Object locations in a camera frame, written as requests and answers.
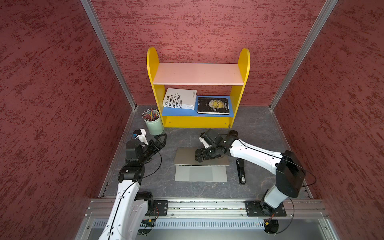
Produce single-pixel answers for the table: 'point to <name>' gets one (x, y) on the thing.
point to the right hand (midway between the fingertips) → (202, 160)
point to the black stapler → (241, 171)
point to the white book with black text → (179, 98)
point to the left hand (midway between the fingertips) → (163, 141)
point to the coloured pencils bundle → (150, 115)
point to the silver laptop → (187, 169)
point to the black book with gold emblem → (209, 105)
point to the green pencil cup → (156, 126)
